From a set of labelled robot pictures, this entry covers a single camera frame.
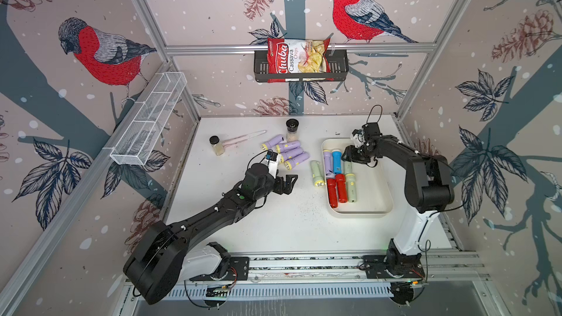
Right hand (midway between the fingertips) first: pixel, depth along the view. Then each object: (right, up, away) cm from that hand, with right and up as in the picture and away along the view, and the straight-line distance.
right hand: (345, 156), depth 99 cm
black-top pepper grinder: (-25, +14, +3) cm, 29 cm away
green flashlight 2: (0, -12, -9) cm, 15 cm away
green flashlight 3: (0, -5, -3) cm, 6 cm away
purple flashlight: (-26, +4, +5) cm, 27 cm away
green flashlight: (-14, -7, -4) cm, 16 cm away
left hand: (-25, -4, -18) cm, 31 cm away
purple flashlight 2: (-28, 0, +1) cm, 28 cm away
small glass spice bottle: (-61, +5, +1) cm, 61 cm away
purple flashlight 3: (-26, -4, -2) cm, 27 cm away
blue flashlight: (-4, 0, +1) cm, 4 cm away
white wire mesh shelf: (-78, +7, -28) cm, 83 cm away
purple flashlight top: (-34, +6, +8) cm, 36 cm away
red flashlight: (-9, -12, -9) cm, 18 cm away
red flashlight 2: (-4, -13, -9) cm, 16 cm away
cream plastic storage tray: (+11, -14, -6) cm, 19 cm away
